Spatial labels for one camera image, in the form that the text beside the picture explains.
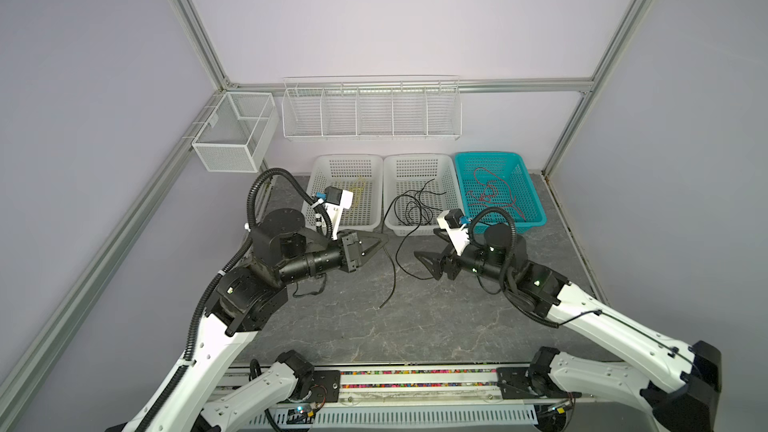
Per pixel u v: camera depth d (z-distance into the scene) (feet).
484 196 3.70
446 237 1.94
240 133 3.35
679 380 1.29
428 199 3.67
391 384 2.48
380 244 1.78
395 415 2.32
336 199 1.65
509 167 3.79
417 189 3.80
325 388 2.42
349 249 1.54
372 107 3.24
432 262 1.96
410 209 3.56
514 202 3.64
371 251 1.76
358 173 3.56
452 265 1.97
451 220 1.87
